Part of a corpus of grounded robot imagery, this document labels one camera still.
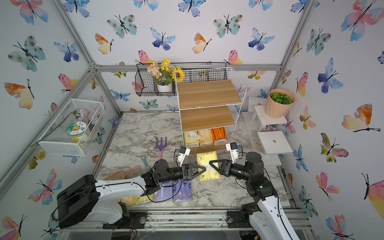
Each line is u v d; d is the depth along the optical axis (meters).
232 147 0.65
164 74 0.86
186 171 0.61
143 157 0.96
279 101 0.78
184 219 0.75
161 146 1.02
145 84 1.01
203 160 0.67
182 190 0.80
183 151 0.68
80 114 0.75
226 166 0.61
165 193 0.77
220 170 0.63
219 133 0.98
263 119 0.87
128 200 0.77
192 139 0.97
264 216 0.61
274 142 0.85
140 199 0.77
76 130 0.65
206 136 1.00
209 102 0.70
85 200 0.42
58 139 0.67
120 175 0.88
